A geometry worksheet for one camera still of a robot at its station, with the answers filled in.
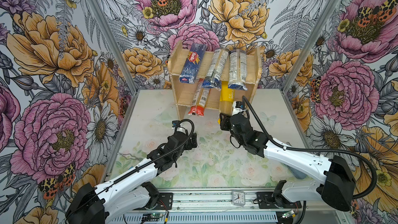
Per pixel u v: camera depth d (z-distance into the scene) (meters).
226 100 0.78
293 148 0.49
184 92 0.92
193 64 0.67
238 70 0.66
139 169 0.51
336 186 0.39
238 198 0.74
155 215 0.70
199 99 0.83
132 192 0.59
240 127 0.57
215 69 0.66
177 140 0.59
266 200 0.74
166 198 0.75
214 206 0.74
